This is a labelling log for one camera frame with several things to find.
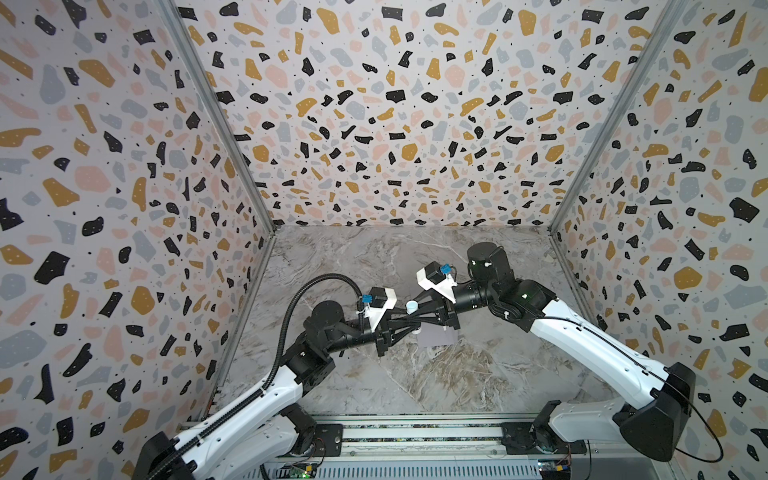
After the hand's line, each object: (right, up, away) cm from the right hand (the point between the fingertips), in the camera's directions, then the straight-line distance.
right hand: (406, 309), depth 62 cm
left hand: (+2, -2, +1) cm, 3 cm away
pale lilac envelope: (+8, -13, +30) cm, 34 cm away
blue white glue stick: (+1, +1, -1) cm, 1 cm away
